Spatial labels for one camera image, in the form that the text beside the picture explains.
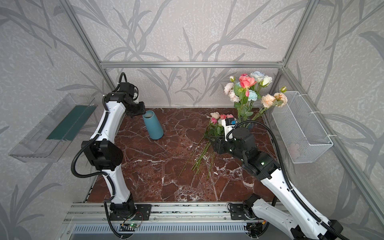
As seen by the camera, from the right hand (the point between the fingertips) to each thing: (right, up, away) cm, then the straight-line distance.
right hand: (213, 133), depth 68 cm
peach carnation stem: (+9, +22, +13) cm, 27 cm away
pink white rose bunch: (+4, -1, +37) cm, 37 cm away
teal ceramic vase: (-36, 0, +26) cm, 44 cm away
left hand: (-40, +14, +20) cm, 47 cm away
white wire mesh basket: (+37, -1, -7) cm, 37 cm away
